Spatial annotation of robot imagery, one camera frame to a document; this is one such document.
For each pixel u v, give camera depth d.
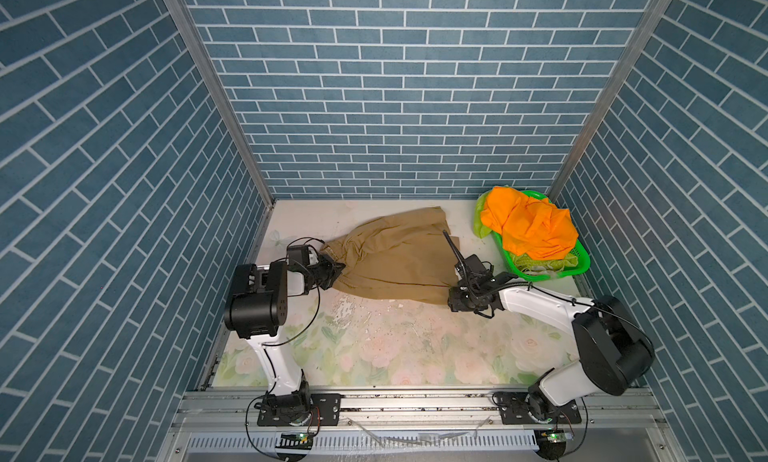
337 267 0.97
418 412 0.75
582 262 0.94
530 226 1.01
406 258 1.04
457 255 1.05
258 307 0.52
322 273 0.90
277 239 1.08
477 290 0.70
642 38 0.78
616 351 0.44
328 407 0.74
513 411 0.74
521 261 0.98
